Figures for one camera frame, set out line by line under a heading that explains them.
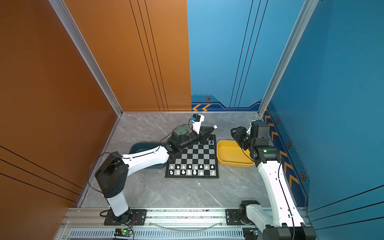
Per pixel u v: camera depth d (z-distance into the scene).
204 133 0.68
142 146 0.97
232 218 0.72
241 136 0.64
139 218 0.74
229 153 1.00
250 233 0.70
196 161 0.92
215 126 0.76
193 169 0.85
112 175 0.47
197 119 0.67
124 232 0.71
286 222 0.37
